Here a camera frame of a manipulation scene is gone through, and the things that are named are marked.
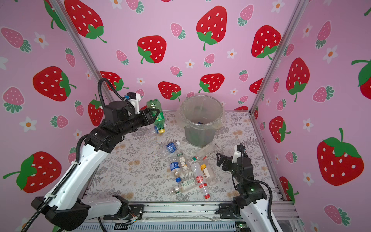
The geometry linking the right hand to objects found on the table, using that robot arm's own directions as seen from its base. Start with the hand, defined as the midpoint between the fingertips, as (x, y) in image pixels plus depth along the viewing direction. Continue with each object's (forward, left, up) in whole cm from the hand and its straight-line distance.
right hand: (223, 155), depth 77 cm
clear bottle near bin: (+9, +11, -15) cm, 21 cm away
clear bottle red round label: (-8, +13, -11) cm, 19 cm away
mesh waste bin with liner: (+33, +15, -5) cm, 36 cm away
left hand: (+5, +33, +26) cm, 42 cm away
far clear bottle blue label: (+21, +48, -12) cm, 53 cm away
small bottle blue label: (-6, +27, -15) cm, 32 cm away
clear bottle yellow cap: (-7, +7, -11) cm, 15 cm away
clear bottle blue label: (+7, +32, -10) cm, 35 cm away
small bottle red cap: (-14, +9, -13) cm, 21 cm away
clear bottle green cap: (-3, +22, -10) cm, 24 cm away
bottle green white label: (-15, +18, -11) cm, 26 cm away
